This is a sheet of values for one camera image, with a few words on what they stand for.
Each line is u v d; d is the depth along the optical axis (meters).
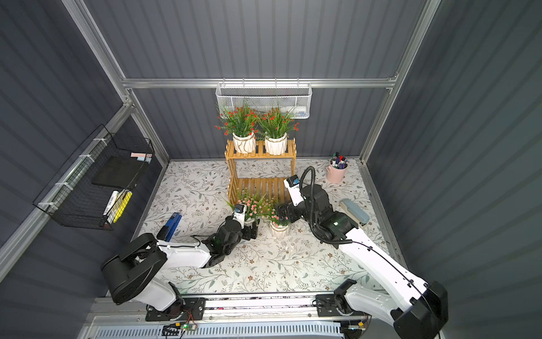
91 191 0.71
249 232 0.79
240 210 0.77
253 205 0.81
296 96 0.91
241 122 0.77
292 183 0.63
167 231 0.91
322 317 0.73
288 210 0.65
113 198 0.71
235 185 1.08
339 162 1.02
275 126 0.77
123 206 0.69
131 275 0.44
